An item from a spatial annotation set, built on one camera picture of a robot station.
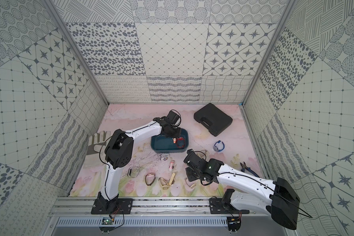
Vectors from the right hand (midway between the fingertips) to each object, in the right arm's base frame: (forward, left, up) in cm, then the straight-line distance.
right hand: (192, 173), depth 79 cm
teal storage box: (+21, +20, -6) cm, 30 cm away
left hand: (+24, +4, +1) cm, 24 cm away
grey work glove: (+16, +62, -4) cm, 64 cm away
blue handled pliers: (+6, -31, -5) cm, 33 cm away
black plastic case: (+38, -18, -1) cm, 42 cm away
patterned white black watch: (+2, +34, -6) cm, 35 cm away
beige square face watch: (+15, -8, -7) cm, 18 cm away
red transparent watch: (+23, +7, -6) cm, 25 cm away
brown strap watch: (-1, +24, -6) cm, 25 cm away
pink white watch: (+5, +12, -4) cm, 13 cm away
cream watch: (-5, 0, -5) cm, 7 cm away
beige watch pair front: (-4, +15, -6) cm, 16 cm away
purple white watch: (+12, +17, -5) cm, 21 cm away
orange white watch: (+23, +11, -3) cm, 26 cm away
